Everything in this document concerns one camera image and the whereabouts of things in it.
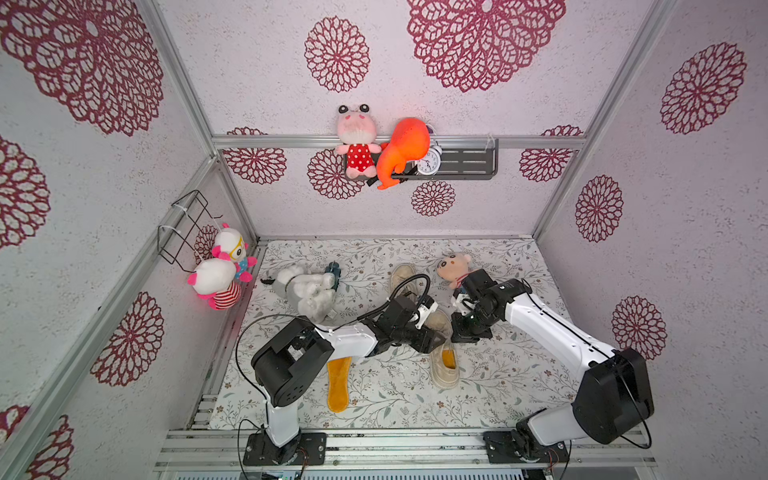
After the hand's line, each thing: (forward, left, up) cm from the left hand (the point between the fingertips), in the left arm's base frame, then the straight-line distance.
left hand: (437, 338), depth 86 cm
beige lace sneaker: (+27, +9, -4) cm, 28 cm away
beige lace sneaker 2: (-11, -1, -1) cm, 11 cm away
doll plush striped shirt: (+24, -8, +1) cm, 26 cm away
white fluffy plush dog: (+11, +37, +7) cm, 39 cm away
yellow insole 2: (-10, +28, -4) cm, 30 cm away
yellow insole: (-6, -2, +1) cm, 7 cm away
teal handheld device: (+24, +32, +2) cm, 40 cm away
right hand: (-1, -3, +5) cm, 6 cm away
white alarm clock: (+43, +1, +29) cm, 52 cm away
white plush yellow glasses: (+25, +64, +13) cm, 70 cm away
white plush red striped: (+12, +64, +12) cm, 67 cm away
